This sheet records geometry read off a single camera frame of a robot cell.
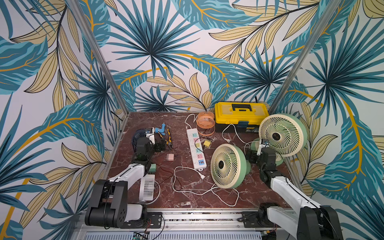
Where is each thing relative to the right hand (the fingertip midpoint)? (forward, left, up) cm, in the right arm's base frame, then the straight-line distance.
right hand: (256, 150), depth 88 cm
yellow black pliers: (+12, +53, -8) cm, 55 cm away
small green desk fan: (-12, +20, +6) cm, 24 cm away
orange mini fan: (+23, +28, -2) cm, 36 cm away
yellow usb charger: (+11, +28, -8) cm, 31 cm away
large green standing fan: (-2, -9, +17) cm, 19 cm away
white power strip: (+4, +35, -5) cm, 36 cm away
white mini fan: (-19, +61, -1) cm, 64 cm away
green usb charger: (-6, +61, -7) cm, 62 cm away
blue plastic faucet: (+22, +59, -8) cm, 63 cm away
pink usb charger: (+1, +52, -7) cm, 52 cm away
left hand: (+8, +59, +3) cm, 59 cm away
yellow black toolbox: (+21, +3, +7) cm, 22 cm away
